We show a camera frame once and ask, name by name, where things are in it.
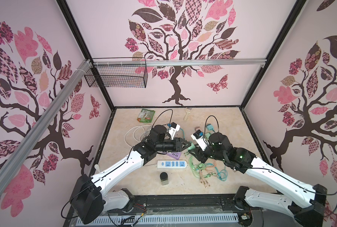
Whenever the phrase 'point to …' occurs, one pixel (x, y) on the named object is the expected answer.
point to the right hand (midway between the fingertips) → (192, 146)
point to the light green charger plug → (192, 147)
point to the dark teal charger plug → (210, 127)
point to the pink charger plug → (198, 128)
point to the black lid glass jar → (164, 177)
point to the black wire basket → (117, 72)
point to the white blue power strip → (170, 164)
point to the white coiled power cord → (135, 135)
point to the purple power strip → (174, 155)
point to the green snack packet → (146, 116)
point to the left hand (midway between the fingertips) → (189, 148)
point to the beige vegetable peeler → (187, 114)
